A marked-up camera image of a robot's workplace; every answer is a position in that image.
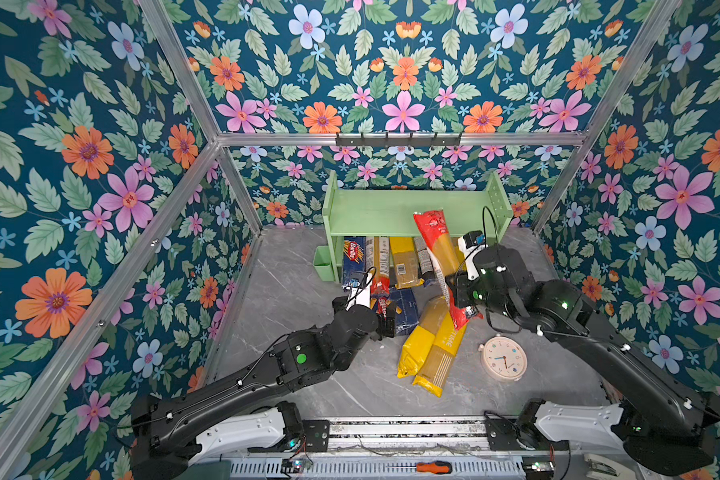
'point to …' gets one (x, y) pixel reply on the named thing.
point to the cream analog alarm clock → (503, 358)
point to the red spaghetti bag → (445, 261)
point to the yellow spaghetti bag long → (405, 265)
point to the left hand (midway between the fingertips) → (386, 298)
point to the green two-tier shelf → (391, 213)
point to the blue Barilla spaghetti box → (354, 258)
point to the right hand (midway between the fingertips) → (449, 277)
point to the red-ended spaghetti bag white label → (380, 286)
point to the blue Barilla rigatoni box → (406, 309)
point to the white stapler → (600, 468)
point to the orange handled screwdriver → (439, 467)
